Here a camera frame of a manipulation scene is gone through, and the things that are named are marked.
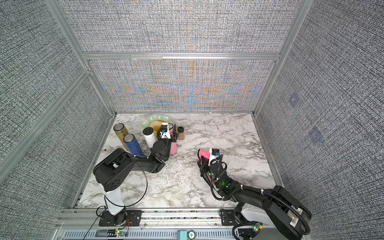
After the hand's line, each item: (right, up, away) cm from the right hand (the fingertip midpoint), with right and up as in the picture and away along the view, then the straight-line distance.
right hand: (201, 153), depth 83 cm
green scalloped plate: (-38, +18, +24) cm, 48 cm away
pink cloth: (+2, 0, -2) cm, 3 cm away
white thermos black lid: (-28, +11, -3) cm, 30 cm away
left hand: (-16, +17, +2) cm, 24 cm away
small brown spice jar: (-12, +9, +17) cm, 23 cm away
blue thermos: (-38, +5, -1) cm, 38 cm away
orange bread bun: (-30, +16, +22) cm, 41 cm away
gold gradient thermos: (-45, +14, +1) cm, 47 cm away
